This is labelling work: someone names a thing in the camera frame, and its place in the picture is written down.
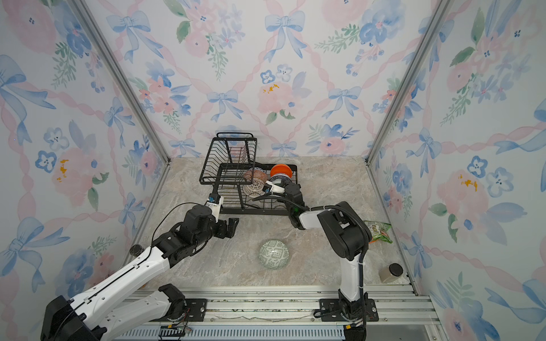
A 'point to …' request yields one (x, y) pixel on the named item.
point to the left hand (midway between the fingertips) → (228, 215)
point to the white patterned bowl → (254, 188)
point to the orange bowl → (281, 168)
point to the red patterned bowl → (260, 175)
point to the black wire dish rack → (228, 156)
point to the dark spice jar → (136, 249)
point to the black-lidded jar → (390, 273)
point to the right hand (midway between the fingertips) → (286, 177)
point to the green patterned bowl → (274, 254)
